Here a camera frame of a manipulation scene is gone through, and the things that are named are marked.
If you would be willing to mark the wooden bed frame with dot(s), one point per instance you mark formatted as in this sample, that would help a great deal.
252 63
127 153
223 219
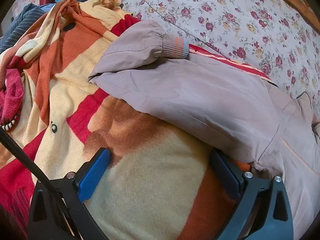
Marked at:
295 2

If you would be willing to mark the orange yellow red printed blanket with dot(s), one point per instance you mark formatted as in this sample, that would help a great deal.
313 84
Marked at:
150 180

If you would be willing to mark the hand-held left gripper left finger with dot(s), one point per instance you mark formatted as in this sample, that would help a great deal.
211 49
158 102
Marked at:
93 175

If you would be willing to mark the floral bedsheet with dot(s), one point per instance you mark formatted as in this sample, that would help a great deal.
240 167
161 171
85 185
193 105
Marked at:
225 17

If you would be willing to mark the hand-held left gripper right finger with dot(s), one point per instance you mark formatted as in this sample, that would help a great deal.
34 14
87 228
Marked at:
225 178

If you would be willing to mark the dark blue striped cloth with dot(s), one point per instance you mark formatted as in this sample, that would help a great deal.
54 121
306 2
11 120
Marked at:
22 27

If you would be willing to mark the beige jacket with ribbed cuffs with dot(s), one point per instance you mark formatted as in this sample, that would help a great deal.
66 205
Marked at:
190 92

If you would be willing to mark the magenta fuzzy cloth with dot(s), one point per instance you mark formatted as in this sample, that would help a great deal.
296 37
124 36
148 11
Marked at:
12 92

